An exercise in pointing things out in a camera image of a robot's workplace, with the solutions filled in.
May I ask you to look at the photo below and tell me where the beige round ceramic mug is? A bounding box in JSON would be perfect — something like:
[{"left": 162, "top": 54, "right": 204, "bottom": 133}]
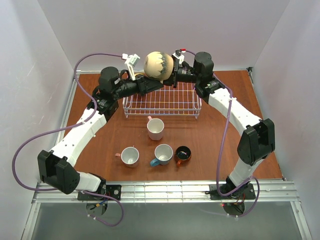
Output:
[{"left": 143, "top": 51, "right": 174, "bottom": 83}]

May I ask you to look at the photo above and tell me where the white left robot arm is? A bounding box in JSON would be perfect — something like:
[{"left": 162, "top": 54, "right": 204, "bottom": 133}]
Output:
[{"left": 37, "top": 66, "right": 164, "bottom": 195}]

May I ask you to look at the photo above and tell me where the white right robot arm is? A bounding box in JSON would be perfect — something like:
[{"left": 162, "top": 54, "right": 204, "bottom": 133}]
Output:
[{"left": 167, "top": 49, "right": 275, "bottom": 197}]

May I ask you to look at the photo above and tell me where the pale pink tall mug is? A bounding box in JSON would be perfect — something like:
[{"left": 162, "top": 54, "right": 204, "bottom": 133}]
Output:
[{"left": 146, "top": 116, "right": 165, "bottom": 141}]

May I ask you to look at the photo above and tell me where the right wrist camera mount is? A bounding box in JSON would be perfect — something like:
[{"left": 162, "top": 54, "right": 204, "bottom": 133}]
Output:
[{"left": 171, "top": 48, "right": 186, "bottom": 65}]

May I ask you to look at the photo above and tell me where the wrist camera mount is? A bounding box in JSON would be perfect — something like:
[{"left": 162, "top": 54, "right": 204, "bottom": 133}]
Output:
[
  {"left": 121, "top": 53, "right": 141, "bottom": 81},
  {"left": 171, "top": 48, "right": 186, "bottom": 65}
]

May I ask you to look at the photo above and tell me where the white wire dish rack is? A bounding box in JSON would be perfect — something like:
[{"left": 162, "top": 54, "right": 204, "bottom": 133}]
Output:
[{"left": 122, "top": 82, "right": 202, "bottom": 118}]

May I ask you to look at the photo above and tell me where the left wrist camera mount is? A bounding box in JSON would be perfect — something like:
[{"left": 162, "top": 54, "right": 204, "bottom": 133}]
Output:
[{"left": 121, "top": 53, "right": 141, "bottom": 81}]

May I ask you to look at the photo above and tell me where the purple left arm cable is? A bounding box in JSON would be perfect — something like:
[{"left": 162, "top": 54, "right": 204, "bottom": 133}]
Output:
[{"left": 11, "top": 52, "right": 126, "bottom": 227}]

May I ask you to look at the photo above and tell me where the aluminium left frame rail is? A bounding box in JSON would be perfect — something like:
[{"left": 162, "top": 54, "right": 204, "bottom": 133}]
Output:
[{"left": 43, "top": 72, "right": 77, "bottom": 152}]

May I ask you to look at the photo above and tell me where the grey mug blue handle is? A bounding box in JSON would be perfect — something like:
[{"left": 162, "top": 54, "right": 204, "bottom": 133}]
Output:
[{"left": 150, "top": 144, "right": 174, "bottom": 167}]

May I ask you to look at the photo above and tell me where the white mug pink handle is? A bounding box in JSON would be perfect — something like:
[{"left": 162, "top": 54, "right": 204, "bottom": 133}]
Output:
[{"left": 115, "top": 146, "right": 140, "bottom": 168}]

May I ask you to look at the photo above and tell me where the black mug orange handle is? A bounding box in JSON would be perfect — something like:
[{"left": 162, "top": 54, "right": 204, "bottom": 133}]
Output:
[{"left": 174, "top": 146, "right": 192, "bottom": 167}]

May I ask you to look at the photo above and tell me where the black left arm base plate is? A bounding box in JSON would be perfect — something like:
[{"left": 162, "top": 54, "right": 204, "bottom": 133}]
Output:
[{"left": 77, "top": 184, "right": 122, "bottom": 201}]

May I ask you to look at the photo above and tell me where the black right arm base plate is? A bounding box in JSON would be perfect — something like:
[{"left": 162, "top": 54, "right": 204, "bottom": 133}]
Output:
[{"left": 204, "top": 183, "right": 256, "bottom": 200}]

